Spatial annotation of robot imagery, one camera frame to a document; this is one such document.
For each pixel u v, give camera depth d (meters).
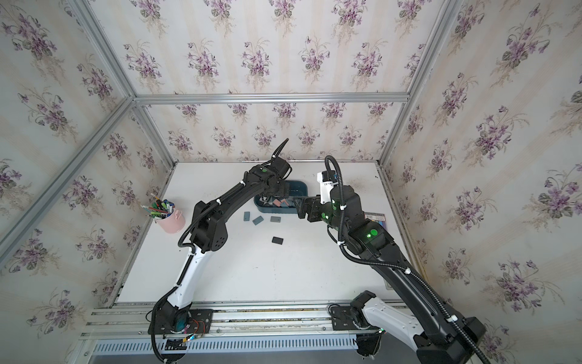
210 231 0.60
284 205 1.02
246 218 0.98
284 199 1.04
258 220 0.98
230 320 0.75
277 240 0.93
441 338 0.38
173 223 0.89
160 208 0.90
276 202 1.02
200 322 0.72
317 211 0.60
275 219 0.98
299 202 1.04
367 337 0.70
